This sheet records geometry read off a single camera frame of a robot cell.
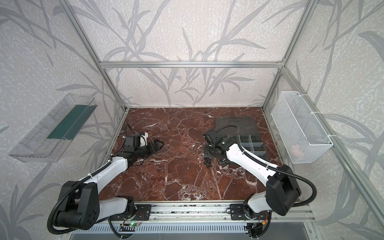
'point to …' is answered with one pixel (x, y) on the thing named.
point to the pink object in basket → (295, 149)
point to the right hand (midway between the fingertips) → (206, 150)
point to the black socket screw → (207, 161)
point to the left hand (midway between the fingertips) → (159, 146)
